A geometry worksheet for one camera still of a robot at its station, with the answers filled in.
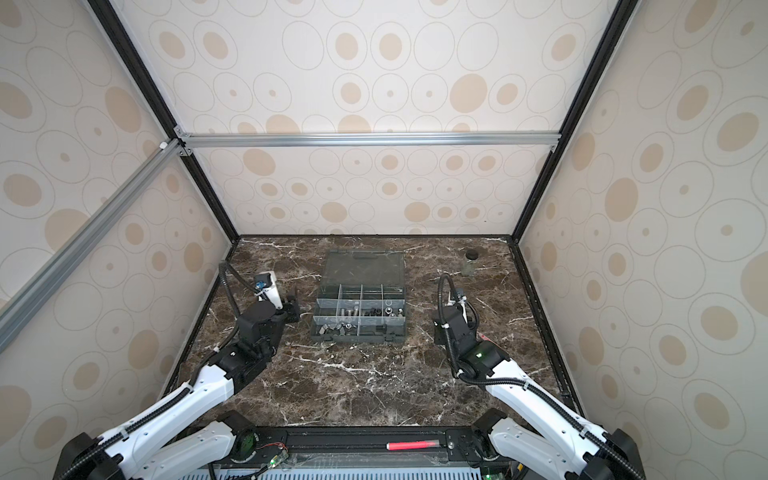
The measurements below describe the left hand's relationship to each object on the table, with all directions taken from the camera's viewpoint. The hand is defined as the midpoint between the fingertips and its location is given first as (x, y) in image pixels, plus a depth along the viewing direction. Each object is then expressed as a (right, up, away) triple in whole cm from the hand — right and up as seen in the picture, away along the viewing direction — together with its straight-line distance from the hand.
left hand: (295, 283), depth 78 cm
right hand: (+42, -9, +4) cm, 43 cm away
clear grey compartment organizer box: (+15, -6, +19) cm, 25 cm away
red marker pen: (+34, -40, -4) cm, 52 cm away
